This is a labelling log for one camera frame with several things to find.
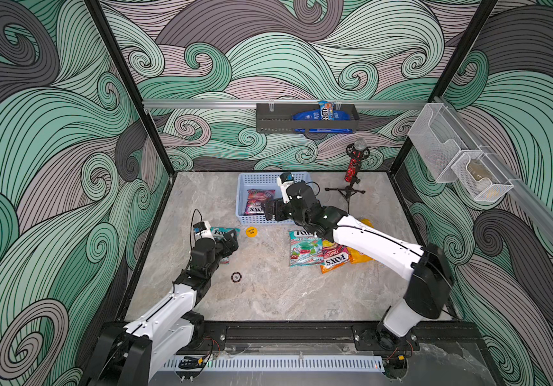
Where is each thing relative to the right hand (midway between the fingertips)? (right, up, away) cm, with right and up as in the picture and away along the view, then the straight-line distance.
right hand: (276, 200), depth 81 cm
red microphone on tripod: (+34, +19, +16) cm, 42 cm away
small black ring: (-15, -28, +5) cm, 32 cm away
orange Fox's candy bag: (+22, -21, +9) cm, 32 cm away
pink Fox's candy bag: (-9, -1, +26) cm, 27 cm away
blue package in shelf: (+16, +33, +11) cm, 38 cm away
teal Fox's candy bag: (-24, -14, +16) cm, 32 cm away
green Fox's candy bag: (+12, -19, +9) cm, 24 cm away
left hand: (-17, -12, +4) cm, 22 cm away
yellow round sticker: (-10, -14, +17) cm, 24 cm away
